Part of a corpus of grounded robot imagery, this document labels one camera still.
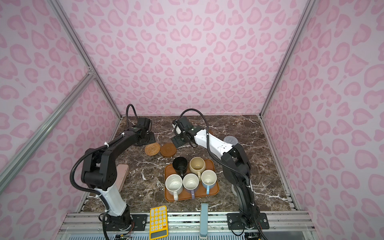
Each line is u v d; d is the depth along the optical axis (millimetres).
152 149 1007
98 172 489
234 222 735
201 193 815
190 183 853
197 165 911
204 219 738
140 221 736
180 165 896
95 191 515
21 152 553
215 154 543
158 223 719
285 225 731
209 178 859
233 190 822
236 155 528
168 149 1003
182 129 730
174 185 839
